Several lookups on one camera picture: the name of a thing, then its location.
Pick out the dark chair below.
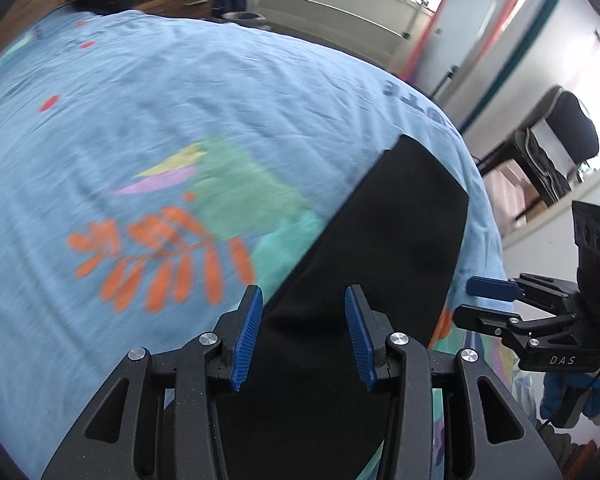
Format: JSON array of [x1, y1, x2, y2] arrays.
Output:
[[475, 85, 600, 222]]

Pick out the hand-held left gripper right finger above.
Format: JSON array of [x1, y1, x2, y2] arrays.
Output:
[[344, 284, 563, 480]]

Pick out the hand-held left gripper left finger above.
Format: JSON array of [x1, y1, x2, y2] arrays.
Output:
[[40, 284, 265, 480]]

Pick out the trash bin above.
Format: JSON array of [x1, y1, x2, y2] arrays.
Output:
[[222, 10, 268, 28]]

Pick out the pink-framed mirror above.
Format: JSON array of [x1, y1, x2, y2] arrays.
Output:
[[400, 0, 536, 96]]

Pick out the blue printed bed sheet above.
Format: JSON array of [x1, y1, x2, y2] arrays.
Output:
[[0, 10, 536, 480]]

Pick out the black pants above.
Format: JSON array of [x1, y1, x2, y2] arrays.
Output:
[[212, 135, 470, 480]]

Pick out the person's right hand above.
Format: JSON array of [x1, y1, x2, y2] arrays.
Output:
[[540, 372, 600, 428]]

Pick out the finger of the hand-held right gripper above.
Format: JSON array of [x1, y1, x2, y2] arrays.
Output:
[[452, 304, 578, 347], [466, 273, 581, 313]]

